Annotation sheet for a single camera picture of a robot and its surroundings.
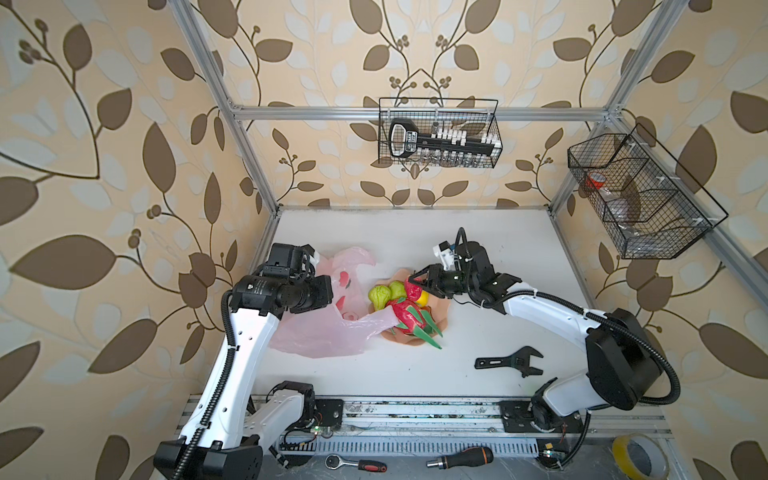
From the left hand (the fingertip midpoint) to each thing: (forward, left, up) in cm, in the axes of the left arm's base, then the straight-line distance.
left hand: (334, 291), depth 72 cm
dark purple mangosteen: (-4, -4, -4) cm, 7 cm away
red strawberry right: (+4, -19, -6) cm, 20 cm away
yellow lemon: (+8, -23, -16) cm, 30 cm away
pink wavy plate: (+7, -28, -20) cm, 36 cm away
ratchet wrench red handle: (-32, -2, -21) cm, 39 cm away
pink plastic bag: (-8, -3, -3) cm, 9 cm away
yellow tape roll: (-29, -74, -23) cm, 82 cm away
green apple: (+9, -15, -14) cm, 23 cm away
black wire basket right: (+20, -78, +12) cm, 81 cm away
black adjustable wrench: (-8, -50, -22) cm, 55 cm away
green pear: (+6, -10, -13) cm, 18 cm away
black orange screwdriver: (-30, -34, -19) cm, 49 cm away
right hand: (+6, -19, -6) cm, 21 cm away
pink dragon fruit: (0, -20, -14) cm, 24 cm away
